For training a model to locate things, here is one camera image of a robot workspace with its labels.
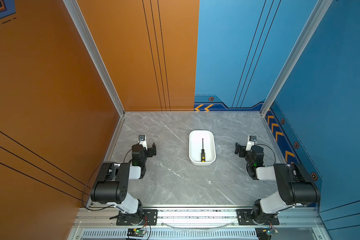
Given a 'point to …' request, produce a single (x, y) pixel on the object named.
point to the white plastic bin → (195, 147)
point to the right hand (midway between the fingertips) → (243, 143)
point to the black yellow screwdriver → (203, 157)
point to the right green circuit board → (264, 233)
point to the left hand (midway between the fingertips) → (146, 142)
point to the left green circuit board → (137, 232)
